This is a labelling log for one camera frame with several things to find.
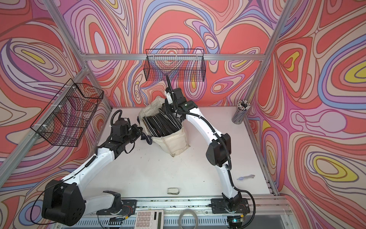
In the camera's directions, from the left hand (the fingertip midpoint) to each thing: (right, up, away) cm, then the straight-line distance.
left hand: (145, 127), depth 84 cm
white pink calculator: (+6, -45, -15) cm, 47 cm away
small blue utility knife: (+57, -30, -1) cm, 64 cm away
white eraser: (+17, -35, -6) cm, 39 cm away
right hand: (+13, +10, +4) cm, 17 cm away
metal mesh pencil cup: (+64, +14, +14) cm, 67 cm away
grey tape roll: (+24, -41, -14) cm, 50 cm away
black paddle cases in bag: (+8, +2, +6) cm, 11 cm away
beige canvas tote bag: (+19, -9, -1) cm, 21 cm away
